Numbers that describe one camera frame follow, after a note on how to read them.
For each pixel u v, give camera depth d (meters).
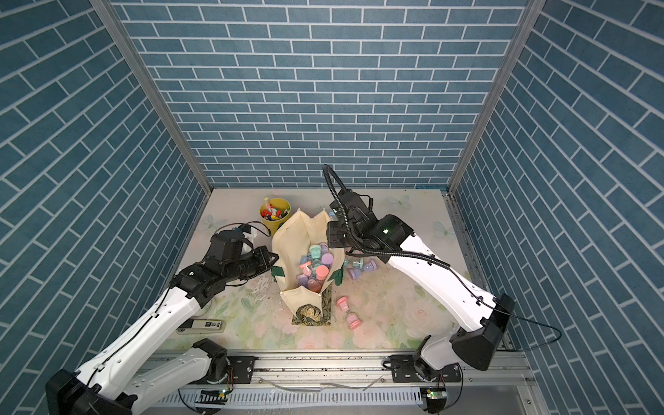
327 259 0.90
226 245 0.60
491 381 0.73
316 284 0.85
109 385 0.39
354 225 0.49
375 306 0.87
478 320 0.39
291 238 0.86
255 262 0.67
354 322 0.80
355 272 0.91
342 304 0.85
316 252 0.91
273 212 0.94
